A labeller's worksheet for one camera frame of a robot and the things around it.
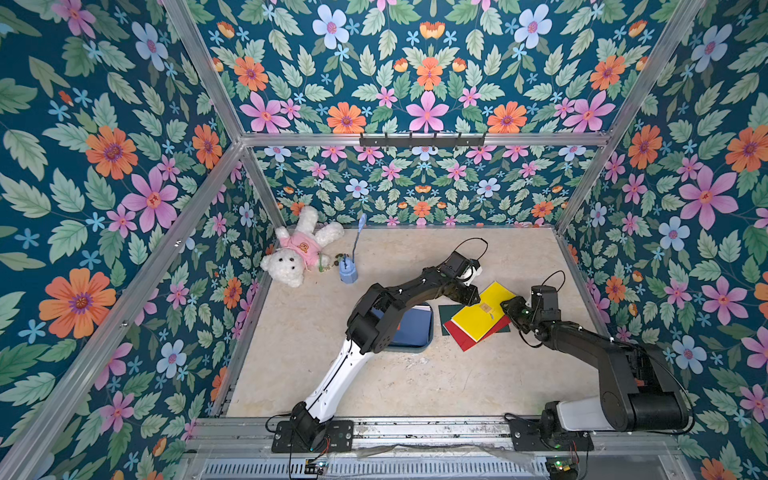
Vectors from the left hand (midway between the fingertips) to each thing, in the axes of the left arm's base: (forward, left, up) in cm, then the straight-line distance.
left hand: (482, 297), depth 97 cm
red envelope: (-13, +8, -2) cm, 16 cm away
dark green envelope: (-3, +12, -2) cm, 13 cm away
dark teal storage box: (-14, +27, -1) cm, 31 cm away
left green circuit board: (-41, +51, -4) cm, 66 cm away
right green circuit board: (-46, -10, -4) cm, 47 cm away
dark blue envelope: (-9, +23, 0) cm, 25 cm away
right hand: (-4, -6, +2) cm, 7 cm away
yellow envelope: (-8, +4, -1) cm, 9 cm away
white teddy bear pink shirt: (+21, +60, +6) cm, 64 cm away
